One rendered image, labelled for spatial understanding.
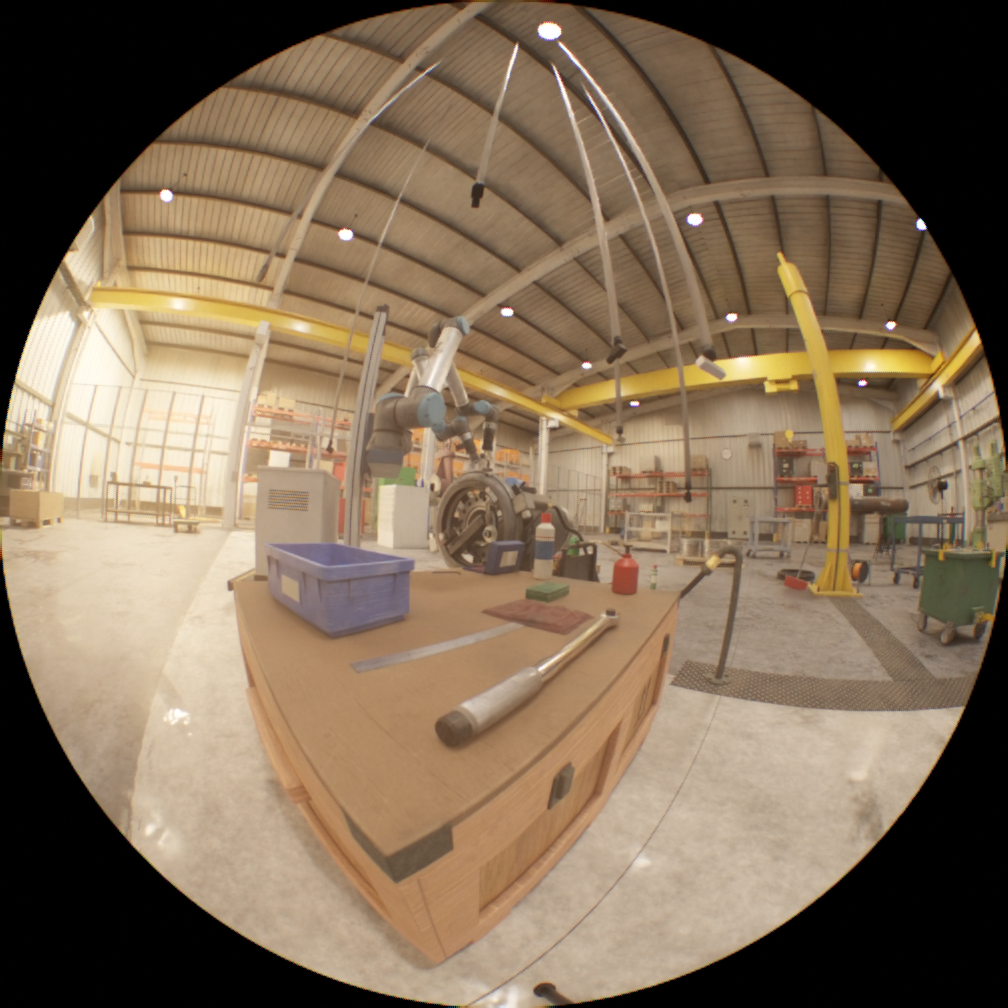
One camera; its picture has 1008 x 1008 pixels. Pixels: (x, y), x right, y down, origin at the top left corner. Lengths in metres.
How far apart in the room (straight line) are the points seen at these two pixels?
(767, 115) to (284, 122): 9.34
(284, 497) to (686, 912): 1.81
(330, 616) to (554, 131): 8.38
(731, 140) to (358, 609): 9.16
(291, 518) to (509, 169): 8.15
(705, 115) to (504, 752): 8.78
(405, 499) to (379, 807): 5.82
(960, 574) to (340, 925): 2.81
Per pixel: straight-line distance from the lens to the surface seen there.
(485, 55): 7.88
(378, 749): 0.31
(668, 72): 8.20
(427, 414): 1.35
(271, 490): 1.55
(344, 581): 0.52
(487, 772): 0.29
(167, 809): 0.98
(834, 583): 4.03
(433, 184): 8.79
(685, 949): 0.75
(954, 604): 2.61
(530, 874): 0.63
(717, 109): 8.66
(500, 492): 1.99
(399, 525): 5.93
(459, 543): 2.19
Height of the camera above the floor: 0.68
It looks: 2 degrees up
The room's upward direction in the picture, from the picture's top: 3 degrees clockwise
